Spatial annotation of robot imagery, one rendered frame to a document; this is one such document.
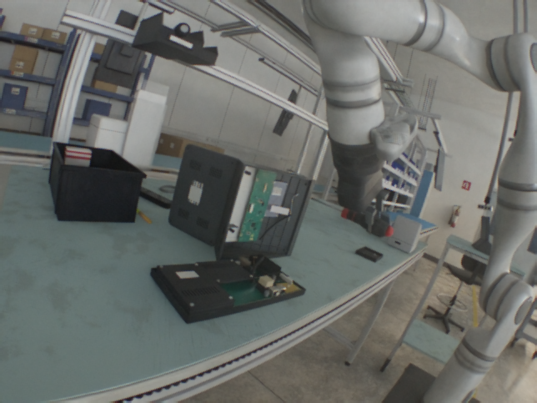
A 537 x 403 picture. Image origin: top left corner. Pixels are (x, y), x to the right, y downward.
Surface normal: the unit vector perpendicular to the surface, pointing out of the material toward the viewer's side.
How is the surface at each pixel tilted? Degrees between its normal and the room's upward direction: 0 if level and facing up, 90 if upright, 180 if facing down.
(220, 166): 90
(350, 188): 113
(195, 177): 90
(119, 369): 0
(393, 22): 118
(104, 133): 90
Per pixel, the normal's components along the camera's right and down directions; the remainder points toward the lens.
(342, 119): -0.59, 0.53
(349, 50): -0.22, -0.60
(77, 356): 0.29, -0.94
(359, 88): 0.03, 0.65
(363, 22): 0.30, 0.84
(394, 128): -0.32, -0.76
